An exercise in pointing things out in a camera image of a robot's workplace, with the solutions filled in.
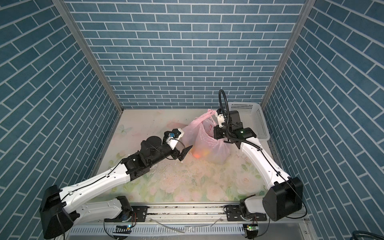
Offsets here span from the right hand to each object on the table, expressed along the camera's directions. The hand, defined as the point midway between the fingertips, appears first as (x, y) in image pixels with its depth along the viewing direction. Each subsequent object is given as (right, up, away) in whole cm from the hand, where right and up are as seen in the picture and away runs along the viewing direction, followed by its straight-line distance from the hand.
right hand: (216, 129), depth 81 cm
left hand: (-15, -5, -10) cm, 19 cm away
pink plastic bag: (-10, -4, +1) cm, 11 cm away
